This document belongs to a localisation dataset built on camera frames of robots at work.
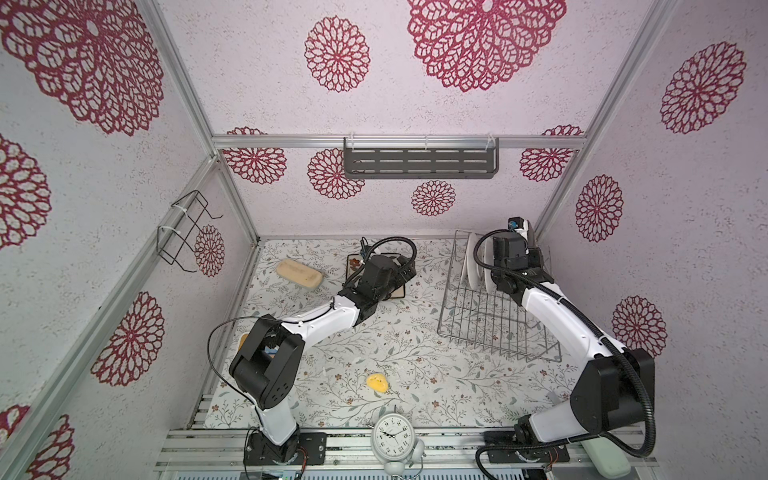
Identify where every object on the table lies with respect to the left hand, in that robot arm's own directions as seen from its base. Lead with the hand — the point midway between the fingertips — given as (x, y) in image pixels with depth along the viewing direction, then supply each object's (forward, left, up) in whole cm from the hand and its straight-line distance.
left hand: (406, 271), depth 88 cm
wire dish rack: (-5, -23, -16) cm, 29 cm away
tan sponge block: (+11, +37, -14) cm, 41 cm away
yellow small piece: (-27, +9, -14) cm, 32 cm away
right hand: (-1, -34, +11) cm, 36 cm away
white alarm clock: (-42, +5, -13) cm, 44 cm away
